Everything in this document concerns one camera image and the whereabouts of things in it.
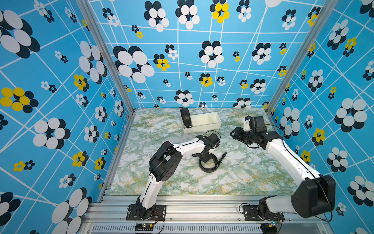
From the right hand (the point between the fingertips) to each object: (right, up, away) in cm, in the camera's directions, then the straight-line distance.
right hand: (235, 133), depth 84 cm
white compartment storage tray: (-16, +7, +28) cm, 33 cm away
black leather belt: (-10, -18, +5) cm, 21 cm away
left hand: (-16, -16, +10) cm, 24 cm away
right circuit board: (+13, -45, -13) cm, 49 cm away
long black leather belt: (-29, +10, +12) cm, 33 cm away
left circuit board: (-50, -46, -12) cm, 69 cm away
